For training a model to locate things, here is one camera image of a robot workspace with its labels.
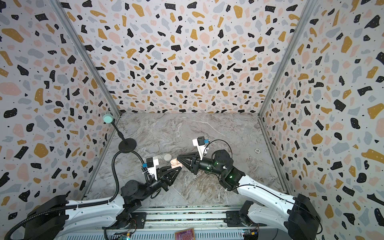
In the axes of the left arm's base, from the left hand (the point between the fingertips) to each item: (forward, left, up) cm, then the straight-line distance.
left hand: (181, 167), depth 62 cm
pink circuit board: (-21, -2, -26) cm, 34 cm away
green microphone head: (+23, +36, +6) cm, 43 cm away
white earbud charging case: (+20, +13, -28) cm, 37 cm away
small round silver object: (+24, -47, -28) cm, 60 cm away
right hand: (+3, +1, +3) cm, 4 cm away
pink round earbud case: (+2, +3, -1) cm, 4 cm away
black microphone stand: (+30, +40, -26) cm, 57 cm away
